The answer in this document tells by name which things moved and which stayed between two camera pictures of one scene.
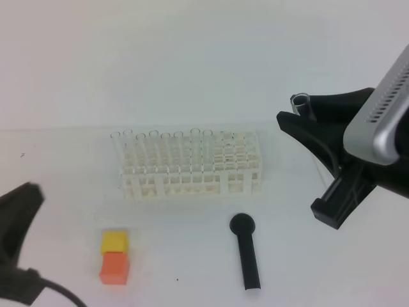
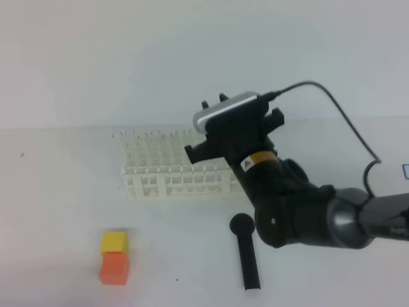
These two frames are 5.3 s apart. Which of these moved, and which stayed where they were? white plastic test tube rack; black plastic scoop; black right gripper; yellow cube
Moved: black right gripper
Stayed: black plastic scoop; white plastic test tube rack; yellow cube
